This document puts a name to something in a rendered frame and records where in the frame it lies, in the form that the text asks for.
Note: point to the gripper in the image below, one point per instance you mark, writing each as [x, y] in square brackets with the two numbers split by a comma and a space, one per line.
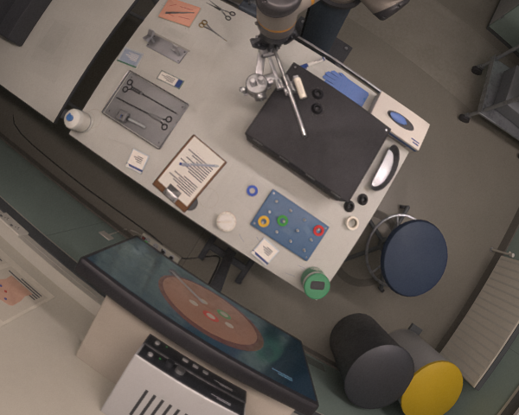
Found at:
[270, 43]

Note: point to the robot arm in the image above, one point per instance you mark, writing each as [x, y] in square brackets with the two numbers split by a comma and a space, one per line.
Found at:
[277, 17]

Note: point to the silver dummy laparoscope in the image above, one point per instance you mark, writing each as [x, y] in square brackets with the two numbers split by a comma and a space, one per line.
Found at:
[295, 108]

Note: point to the black trainer box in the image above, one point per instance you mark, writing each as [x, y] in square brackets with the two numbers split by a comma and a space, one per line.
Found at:
[328, 142]

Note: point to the silver round knob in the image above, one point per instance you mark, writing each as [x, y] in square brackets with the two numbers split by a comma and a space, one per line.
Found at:
[257, 83]

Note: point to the blue marker pen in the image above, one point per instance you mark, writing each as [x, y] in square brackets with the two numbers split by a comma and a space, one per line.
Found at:
[313, 63]

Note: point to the silver scissors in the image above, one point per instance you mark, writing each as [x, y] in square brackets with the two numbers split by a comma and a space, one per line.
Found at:
[224, 10]

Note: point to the blue gloves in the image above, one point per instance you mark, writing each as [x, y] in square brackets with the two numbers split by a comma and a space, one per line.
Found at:
[346, 86]

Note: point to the pink suture pad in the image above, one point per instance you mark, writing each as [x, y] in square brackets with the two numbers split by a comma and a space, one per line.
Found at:
[179, 12]

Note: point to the white and blue label box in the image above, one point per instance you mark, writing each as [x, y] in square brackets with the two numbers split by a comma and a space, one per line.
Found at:
[170, 79]

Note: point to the long black grasper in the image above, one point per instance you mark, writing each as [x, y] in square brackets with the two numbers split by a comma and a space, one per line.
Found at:
[149, 113]

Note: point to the light blue card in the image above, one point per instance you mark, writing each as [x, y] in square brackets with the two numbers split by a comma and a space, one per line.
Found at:
[130, 57]

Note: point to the grey instrument tray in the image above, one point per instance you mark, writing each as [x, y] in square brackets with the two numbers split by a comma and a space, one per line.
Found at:
[149, 125]

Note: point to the brown clipboard with paper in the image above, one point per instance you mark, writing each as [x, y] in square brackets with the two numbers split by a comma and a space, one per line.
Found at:
[190, 173]

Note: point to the white glove box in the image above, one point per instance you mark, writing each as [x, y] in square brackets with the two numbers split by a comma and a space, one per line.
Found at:
[404, 123]

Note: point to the grey clamp tool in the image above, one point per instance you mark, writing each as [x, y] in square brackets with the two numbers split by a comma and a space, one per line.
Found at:
[132, 119]

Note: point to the white paper packet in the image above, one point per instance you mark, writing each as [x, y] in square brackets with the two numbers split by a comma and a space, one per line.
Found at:
[137, 161]
[265, 252]

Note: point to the white round cap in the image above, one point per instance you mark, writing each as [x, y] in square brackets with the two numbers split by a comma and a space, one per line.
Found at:
[226, 221]

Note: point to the white tape roll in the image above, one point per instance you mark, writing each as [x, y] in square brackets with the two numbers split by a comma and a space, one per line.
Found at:
[347, 222]

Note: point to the blue peg board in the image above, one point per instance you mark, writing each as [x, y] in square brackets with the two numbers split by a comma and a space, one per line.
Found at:
[294, 242]

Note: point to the white bottle blue cap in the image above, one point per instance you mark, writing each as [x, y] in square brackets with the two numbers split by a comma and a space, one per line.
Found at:
[77, 120]

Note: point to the grey wheeled cart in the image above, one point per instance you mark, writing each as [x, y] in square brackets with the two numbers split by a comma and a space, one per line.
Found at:
[506, 95]

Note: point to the dark blue round stool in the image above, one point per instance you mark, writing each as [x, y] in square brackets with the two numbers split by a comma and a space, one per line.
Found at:
[415, 257]

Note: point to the black flat monitor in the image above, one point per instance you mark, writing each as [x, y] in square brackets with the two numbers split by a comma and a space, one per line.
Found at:
[199, 311]

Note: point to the black round bin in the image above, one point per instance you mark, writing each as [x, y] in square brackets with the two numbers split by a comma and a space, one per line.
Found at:
[372, 363]

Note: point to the white control unit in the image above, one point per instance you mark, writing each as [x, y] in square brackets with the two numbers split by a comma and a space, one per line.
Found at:
[173, 384]

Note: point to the white radiator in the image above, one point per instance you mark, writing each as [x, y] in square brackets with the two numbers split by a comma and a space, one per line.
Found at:
[493, 320]

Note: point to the grey bin yellow lid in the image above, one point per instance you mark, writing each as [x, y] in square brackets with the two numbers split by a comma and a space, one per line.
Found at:
[432, 384]

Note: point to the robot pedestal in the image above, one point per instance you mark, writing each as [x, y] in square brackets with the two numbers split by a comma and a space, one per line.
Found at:
[324, 21]

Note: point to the grey rail bracket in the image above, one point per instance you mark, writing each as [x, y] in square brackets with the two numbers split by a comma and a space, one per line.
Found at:
[166, 45]

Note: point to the white wall socket strip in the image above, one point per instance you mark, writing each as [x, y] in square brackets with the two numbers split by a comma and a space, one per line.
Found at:
[8, 221]

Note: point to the wall poster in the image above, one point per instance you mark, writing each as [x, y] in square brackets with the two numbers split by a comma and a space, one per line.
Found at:
[8, 289]

